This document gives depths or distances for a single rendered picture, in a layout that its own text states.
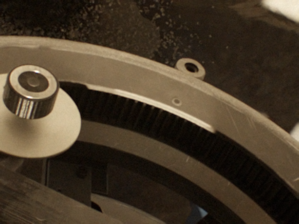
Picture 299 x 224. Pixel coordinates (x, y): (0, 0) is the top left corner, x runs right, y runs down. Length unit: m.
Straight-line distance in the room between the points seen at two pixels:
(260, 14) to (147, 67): 0.40
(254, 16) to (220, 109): 0.39
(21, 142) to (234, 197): 0.26
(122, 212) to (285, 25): 0.52
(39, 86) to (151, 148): 0.19
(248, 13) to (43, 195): 0.63
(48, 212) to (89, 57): 0.24
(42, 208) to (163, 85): 0.25
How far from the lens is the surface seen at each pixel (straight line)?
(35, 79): 0.58
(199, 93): 0.72
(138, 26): 1.04
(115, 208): 0.73
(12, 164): 0.58
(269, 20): 1.10
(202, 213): 1.12
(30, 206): 0.52
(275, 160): 0.70
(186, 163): 0.72
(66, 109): 0.62
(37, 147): 0.58
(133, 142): 0.71
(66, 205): 0.53
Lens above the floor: 0.82
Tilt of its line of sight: 43 degrees down
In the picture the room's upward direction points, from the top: 170 degrees clockwise
